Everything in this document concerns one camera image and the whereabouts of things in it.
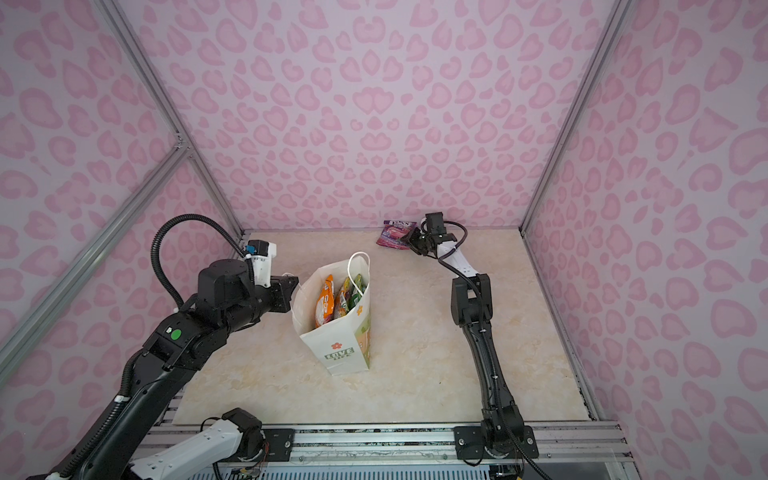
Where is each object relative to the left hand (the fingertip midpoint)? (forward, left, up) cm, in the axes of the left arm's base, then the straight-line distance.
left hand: (299, 278), depth 67 cm
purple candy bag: (+42, -21, -29) cm, 55 cm away
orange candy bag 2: (0, -8, -12) cm, 14 cm away
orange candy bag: (-2, -4, -10) cm, 11 cm away
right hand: (+39, -26, -29) cm, 55 cm away
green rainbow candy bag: (+5, -11, -14) cm, 19 cm away
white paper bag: (-9, -8, -16) cm, 20 cm away
